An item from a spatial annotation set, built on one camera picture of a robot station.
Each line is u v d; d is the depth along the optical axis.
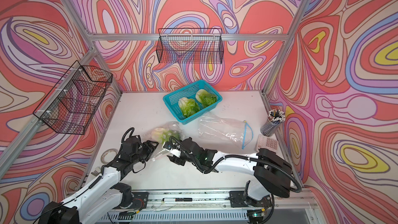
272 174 0.43
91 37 0.88
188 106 0.99
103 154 0.87
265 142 0.91
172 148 0.64
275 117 0.84
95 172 0.80
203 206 0.73
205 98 1.02
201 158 0.60
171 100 1.08
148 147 0.75
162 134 0.88
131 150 0.65
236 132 0.89
